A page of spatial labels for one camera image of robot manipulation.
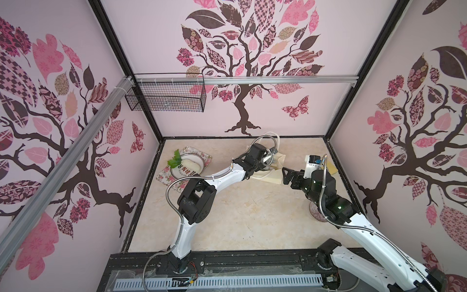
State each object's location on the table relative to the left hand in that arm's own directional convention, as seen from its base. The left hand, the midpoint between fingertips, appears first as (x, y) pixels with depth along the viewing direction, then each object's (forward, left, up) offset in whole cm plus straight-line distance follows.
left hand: (258, 156), depth 94 cm
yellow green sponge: (+2, -46, -15) cm, 48 cm away
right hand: (-17, -12, +12) cm, 24 cm away
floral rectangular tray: (-4, +52, -13) cm, 54 cm away
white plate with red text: (-2, +44, -13) cm, 46 cm away
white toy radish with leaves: (+1, +40, -8) cm, 40 cm away
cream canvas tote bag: (-13, -6, +2) cm, 15 cm away
